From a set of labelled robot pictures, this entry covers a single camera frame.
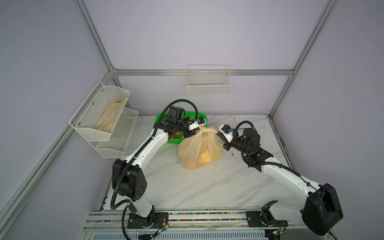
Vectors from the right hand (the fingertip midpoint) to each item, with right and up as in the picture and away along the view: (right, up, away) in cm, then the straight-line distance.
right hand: (218, 130), depth 77 cm
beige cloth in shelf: (-58, +9, +3) cm, 59 cm away
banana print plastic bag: (-9, -10, +5) cm, 14 cm away
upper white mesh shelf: (-64, +7, +1) cm, 65 cm away
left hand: (-11, +2, +5) cm, 12 cm away
